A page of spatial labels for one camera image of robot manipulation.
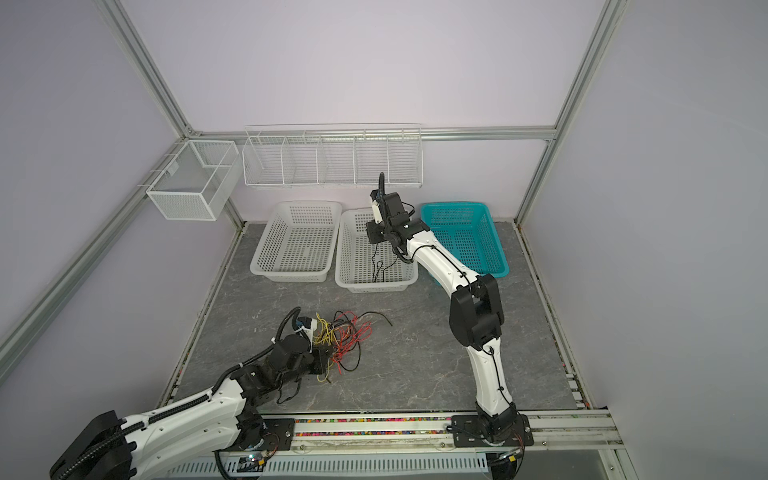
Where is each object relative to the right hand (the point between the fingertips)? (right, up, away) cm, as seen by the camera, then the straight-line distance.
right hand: (374, 227), depth 92 cm
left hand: (-11, -36, -9) cm, 39 cm away
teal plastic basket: (+36, +1, +26) cm, 44 cm away
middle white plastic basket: (-4, -13, +13) cm, 19 cm away
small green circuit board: (-29, -60, -20) cm, 69 cm away
